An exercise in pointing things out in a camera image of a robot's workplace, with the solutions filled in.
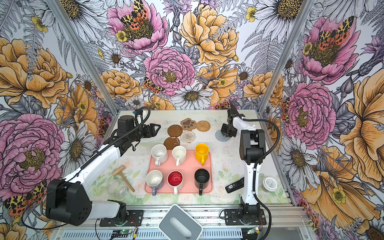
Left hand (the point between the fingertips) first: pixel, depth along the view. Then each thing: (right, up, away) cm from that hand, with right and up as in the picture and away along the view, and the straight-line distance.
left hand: (155, 130), depth 84 cm
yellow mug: (+26, -14, +9) cm, 31 cm away
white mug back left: (-1, -15, +12) cm, 19 cm away
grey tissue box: (+14, -44, -12) cm, 48 cm away
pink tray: (+17, -22, +8) cm, 29 cm away
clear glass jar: (-21, -32, 0) cm, 38 cm away
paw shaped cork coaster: (+16, +3, +28) cm, 33 cm away
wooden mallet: (-22, -23, +4) cm, 33 cm away
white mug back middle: (+12, -14, +9) cm, 21 cm away
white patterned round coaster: (+17, -5, +22) cm, 28 cm away
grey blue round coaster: (+39, -5, +22) cm, 45 cm away
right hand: (+42, -5, +20) cm, 47 cm away
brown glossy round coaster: (+4, -9, +18) cm, 21 cm away
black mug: (+26, -27, +1) cm, 37 cm away
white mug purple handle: (-1, -27, +1) cm, 27 cm away
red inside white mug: (+11, -27, +1) cm, 29 cm away
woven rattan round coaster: (+28, +2, +28) cm, 39 cm away
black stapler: (+46, -29, -2) cm, 54 cm away
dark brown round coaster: (+7, -1, +24) cm, 25 cm away
